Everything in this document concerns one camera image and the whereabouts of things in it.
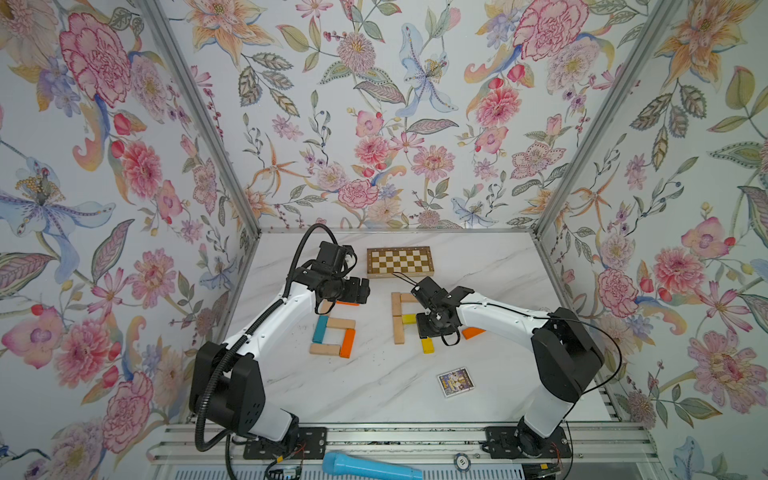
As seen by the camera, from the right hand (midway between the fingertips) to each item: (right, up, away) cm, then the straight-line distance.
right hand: (424, 326), depth 91 cm
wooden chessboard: (-4, +20, +17) cm, 26 cm away
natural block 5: (-30, -6, -3) cm, 30 cm away
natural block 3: (-8, -1, +4) cm, 9 cm away
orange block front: (-23, -5, -1) cm, 24 cm away
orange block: (-24, +7, +2) cm, 25 cm away
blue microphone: (-16, -29, -21) cm, 39 cm away
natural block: (-6, +10, -15) cm, 19 cm away
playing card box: (+7, -13, -9) cm, 17 cm away
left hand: (-18, +13, -6) cm, 23 cm away
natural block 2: (-8, +5, +9) cm, 13 cm away
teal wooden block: (-33, -3, +1) cm, 33 cm away
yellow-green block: (-4, +2, +4) cm, 6 cm away
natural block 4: (-26, 0, +3) cm, 26 cm away
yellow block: (+1, -6, -1) cm, 6 cm away
